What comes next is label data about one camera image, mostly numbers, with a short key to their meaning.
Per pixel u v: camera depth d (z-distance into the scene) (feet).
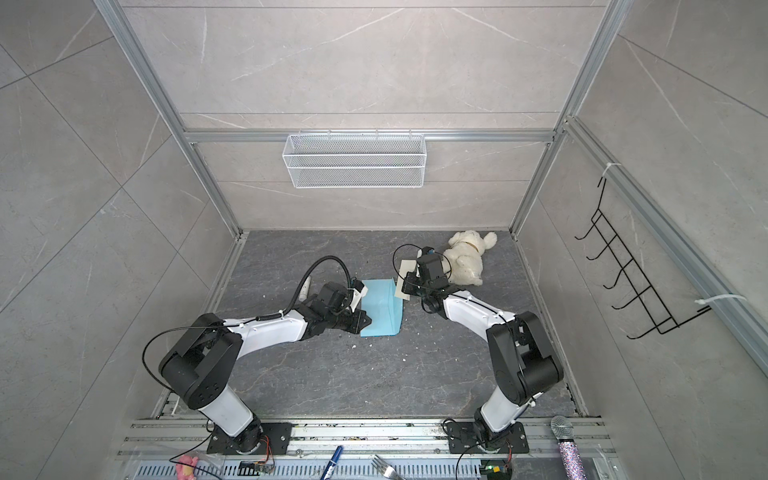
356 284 2.68
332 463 2.27
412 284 2.76
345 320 2.55
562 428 2.35
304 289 3.31
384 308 3.21
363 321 2.59
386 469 2.24
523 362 1.56
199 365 1.50
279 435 2.40
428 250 2.74
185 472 2.20
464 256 3.22
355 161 3.32
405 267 3.27
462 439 2.39
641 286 2.12
